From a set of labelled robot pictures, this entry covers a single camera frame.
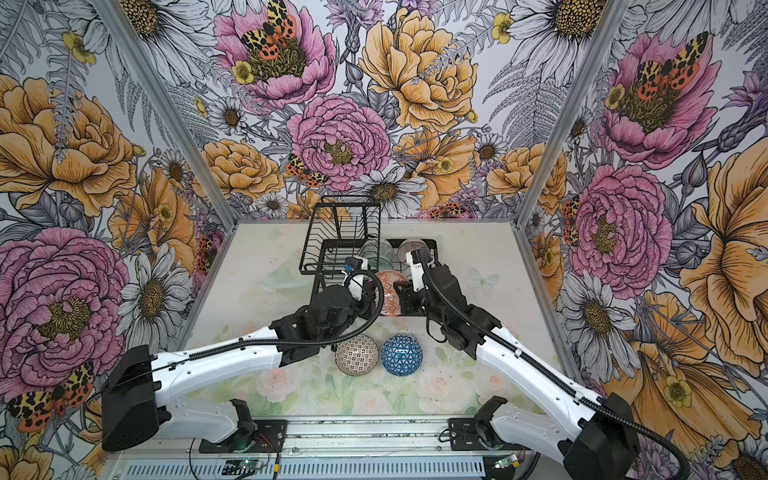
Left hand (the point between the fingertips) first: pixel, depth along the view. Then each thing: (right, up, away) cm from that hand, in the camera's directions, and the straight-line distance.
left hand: (375, 289), depth 76 cm
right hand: (+6, -1, +1) cm, 6 cm away
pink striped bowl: (+10, +11, +30) cm, 34 cm away
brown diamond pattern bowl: (-6, -21, +11) cm, 24 cm away
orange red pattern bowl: (+4, -4, 0) cm, 6 cm away
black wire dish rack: (-11, +17, +28) cm, 35 cm away
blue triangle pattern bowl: (+7, -20, +11) cm, 24 cm away
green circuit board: (-31, -42, -4) cm, 52 cm away
